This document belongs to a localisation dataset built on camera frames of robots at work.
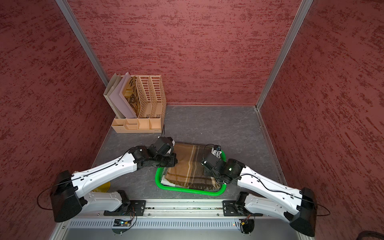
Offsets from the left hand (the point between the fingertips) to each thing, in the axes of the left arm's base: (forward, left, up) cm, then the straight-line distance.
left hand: (175, 164), depth 77 cm
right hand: (-3, -17, -1) cm, 17 cm away
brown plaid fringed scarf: (-4, -7, +1) cm, 9 cm away
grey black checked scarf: (-8, +5, -3) cm, 10 cm away
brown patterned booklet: (+46, +34, +8) cm, 57 cm away
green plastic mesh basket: (-3, +8, -3) cm, 9 cm away
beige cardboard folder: (+46, +43, +18) cm, 65 cm away
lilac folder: (+37, +39, +13) cm, 55 cm away
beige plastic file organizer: (+53, +26, -13) cm, 60 cm away
